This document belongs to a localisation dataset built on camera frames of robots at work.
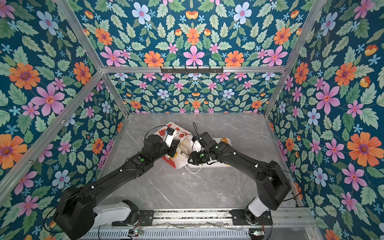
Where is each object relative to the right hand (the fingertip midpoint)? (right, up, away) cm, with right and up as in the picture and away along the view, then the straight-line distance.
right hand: (190, 159), depth 80 cm
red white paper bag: (-7, -2, +9) cm, 12 cm away
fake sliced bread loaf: (+22, +9, +20) cm, 32 cm away
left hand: (-5, +12, -2) cm, 13 cm away
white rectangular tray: (+12, +1, -13) cm, 18 cm away
